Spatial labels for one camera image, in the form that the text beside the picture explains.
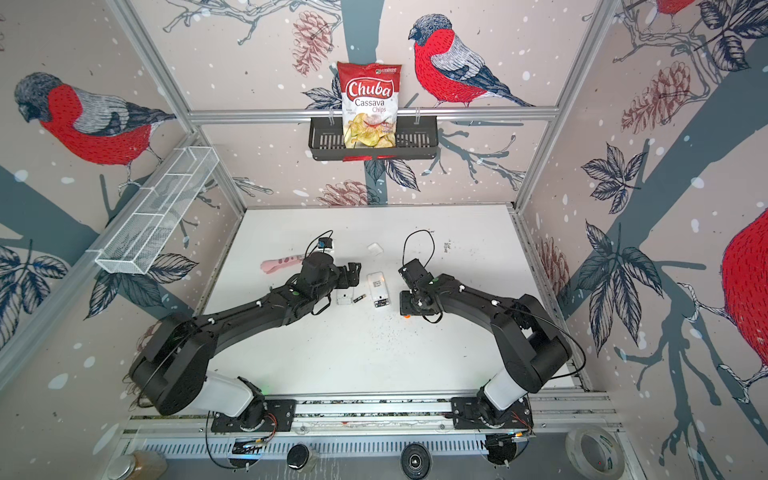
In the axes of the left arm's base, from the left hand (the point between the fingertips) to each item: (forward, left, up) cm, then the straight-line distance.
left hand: (349, 265), depth 87 cm
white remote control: (-3, +3, -13) cm, 14 cm away
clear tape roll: (-45, -61, -15) cm, 77 cm away
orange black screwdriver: (-11, -17, -13) cm, 24 cm away
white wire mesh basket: (-1, +49, +17) cm, 52 cm away
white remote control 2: (-1, -9, -14) cm, 16 cm away
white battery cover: (+16, -7, -13) cm, 22 cm away
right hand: (-9, -17, -12) cm, 22 cm away
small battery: (-4, -2, -14) cm, 15 cm away
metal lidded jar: (-46, +40, -6) cm, 61 cm away
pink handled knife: (+8, +29, -12) cm, 32 cm away
